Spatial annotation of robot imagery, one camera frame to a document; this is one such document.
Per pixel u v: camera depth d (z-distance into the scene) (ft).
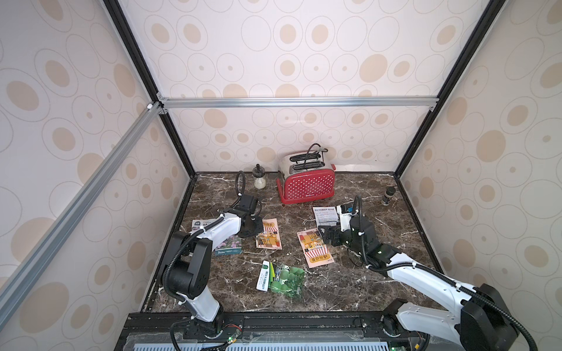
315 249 3.01
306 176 3.10
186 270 1.50
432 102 2.95
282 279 2.73
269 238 3.05
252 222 2.72
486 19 2.28
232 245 3.02
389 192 3.30
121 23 2.29
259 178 3.60
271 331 2.39
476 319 1.30
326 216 3.37
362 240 1.99
